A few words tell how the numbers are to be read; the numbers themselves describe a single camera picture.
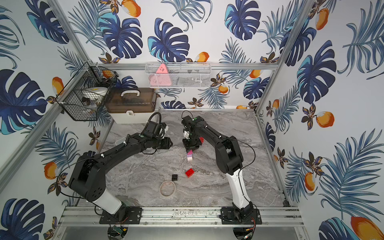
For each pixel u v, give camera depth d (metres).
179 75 0.93
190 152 0.92
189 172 0.88
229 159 0.55
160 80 0.90
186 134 0.89
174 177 0.86
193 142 0.80
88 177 0.45
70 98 0.76
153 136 0.70
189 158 0.94
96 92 0.81
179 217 0.75
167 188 0.84
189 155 0.92
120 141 1.02
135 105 1.03
